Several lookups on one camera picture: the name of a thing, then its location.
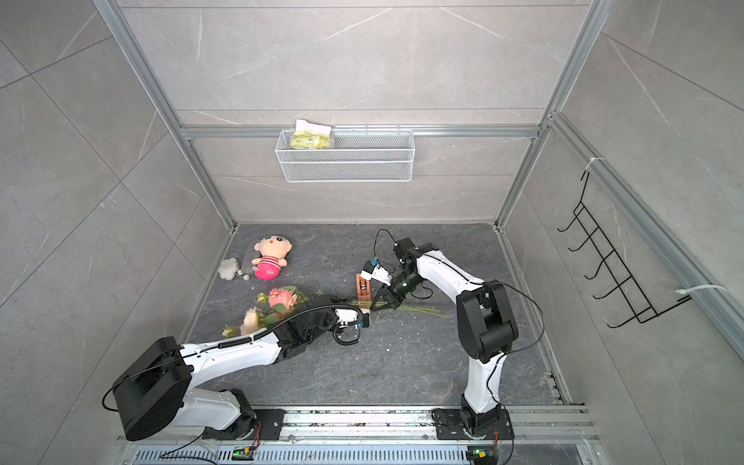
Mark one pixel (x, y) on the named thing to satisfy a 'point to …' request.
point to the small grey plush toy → (230, 268)
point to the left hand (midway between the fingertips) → (349, 292)
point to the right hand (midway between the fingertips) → (379, 306)
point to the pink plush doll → (273, 249)
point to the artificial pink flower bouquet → (277, 300)
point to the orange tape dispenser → (364, 289)
